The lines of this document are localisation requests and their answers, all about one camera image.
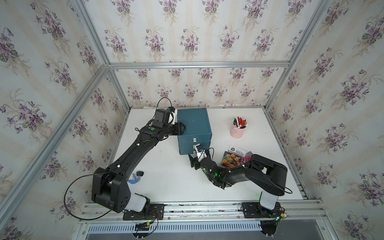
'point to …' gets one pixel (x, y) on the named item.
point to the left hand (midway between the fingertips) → (183, 129)
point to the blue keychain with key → (139, 174)
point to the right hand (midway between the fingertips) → (195, 152)
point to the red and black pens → (239, 123)
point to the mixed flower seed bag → (237, 151)
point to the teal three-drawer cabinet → (197, 130)
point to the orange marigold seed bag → (230, 160)
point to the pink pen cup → (236, 132)
